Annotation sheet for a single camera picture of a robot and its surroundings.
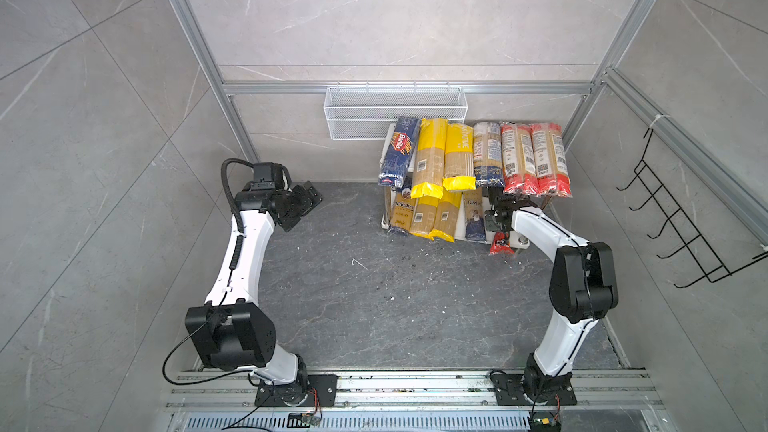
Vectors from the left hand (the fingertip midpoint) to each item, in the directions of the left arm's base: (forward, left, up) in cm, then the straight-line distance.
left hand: (312, 197), depth 81 cm
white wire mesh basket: (+35, -14, +4) cm, 38 cm away
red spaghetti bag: (-8, -55, -14) cm, 58 cm away
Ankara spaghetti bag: (+8, -27, -17) cm, 32 cm away
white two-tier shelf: (+2, -45, -19) cm, 49 cm away
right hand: (+3, -59, -15) cm, 61 cm away
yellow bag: (+5, -33, -17) cm, 37 cm away
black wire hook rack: (-15, -87, +7) cm, 89 cm away
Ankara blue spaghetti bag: (+4, -50, -16) cm, 53 cm away
